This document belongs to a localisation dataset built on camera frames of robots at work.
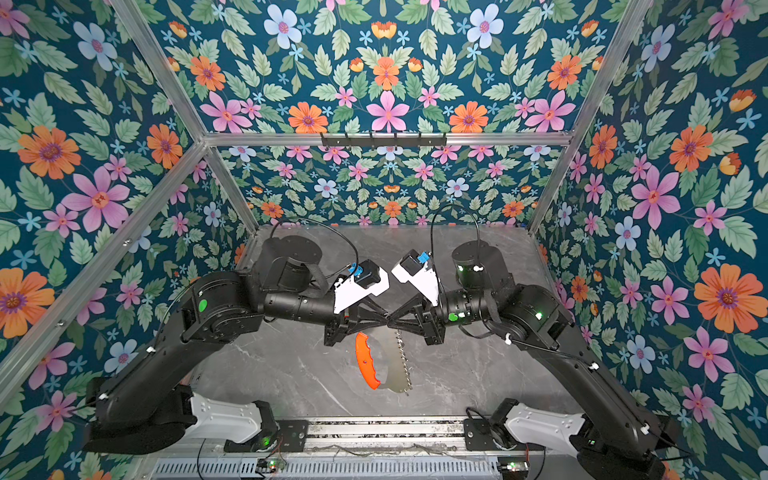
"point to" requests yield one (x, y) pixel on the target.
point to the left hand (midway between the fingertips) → (387, 316)
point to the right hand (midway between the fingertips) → (392, 317)
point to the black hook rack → (384, 142)
